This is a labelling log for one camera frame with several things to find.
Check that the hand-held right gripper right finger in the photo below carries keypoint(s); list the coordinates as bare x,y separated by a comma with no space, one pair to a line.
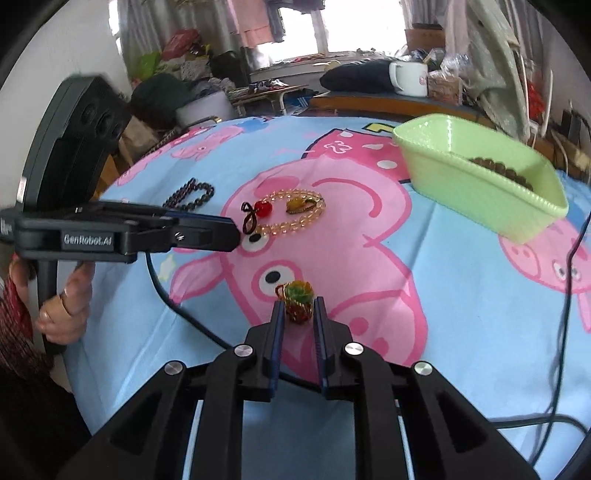
321,341

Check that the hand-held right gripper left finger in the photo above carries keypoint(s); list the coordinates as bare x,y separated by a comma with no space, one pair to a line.
277,341

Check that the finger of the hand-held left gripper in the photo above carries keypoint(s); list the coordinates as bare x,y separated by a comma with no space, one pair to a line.
184,214
207,235

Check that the gold green ornament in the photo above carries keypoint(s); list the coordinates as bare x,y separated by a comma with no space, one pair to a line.
298,297

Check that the green plastic basket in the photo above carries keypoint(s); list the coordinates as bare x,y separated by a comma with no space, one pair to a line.
461,194

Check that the person's left hand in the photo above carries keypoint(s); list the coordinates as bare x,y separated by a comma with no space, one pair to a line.
69,318

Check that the brown paper bag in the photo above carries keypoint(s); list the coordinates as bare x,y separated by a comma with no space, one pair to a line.
138,141

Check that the dark green cloth pile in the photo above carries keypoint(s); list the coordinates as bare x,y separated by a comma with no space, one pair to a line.
161,99

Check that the grey metal pot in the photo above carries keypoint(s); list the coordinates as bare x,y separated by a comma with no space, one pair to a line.
205,110

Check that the green plastic bag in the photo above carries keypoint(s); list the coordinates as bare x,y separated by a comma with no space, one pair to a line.
147,64

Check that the small low table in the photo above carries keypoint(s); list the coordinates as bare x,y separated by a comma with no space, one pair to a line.
272,94

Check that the black bag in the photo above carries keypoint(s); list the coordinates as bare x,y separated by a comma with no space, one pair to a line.
228,69

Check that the red plastic bag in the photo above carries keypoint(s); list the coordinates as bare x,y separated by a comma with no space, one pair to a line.
180,44

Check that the pink hanging garment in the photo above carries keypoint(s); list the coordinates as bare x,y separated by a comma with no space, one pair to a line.
256,23

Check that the black cushion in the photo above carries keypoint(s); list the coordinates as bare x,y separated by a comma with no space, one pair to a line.
355,76

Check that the white enamel mug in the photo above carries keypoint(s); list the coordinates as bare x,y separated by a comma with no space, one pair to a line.
408,81

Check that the clear plastic snack bag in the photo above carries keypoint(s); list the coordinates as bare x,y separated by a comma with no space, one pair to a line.
445,87

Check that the white router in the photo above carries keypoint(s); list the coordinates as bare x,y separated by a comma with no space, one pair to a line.
531,106

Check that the green floral cloth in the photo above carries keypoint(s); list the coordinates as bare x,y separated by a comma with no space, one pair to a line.
494,69

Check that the black power adapter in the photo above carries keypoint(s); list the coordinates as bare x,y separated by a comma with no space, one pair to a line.
572,127

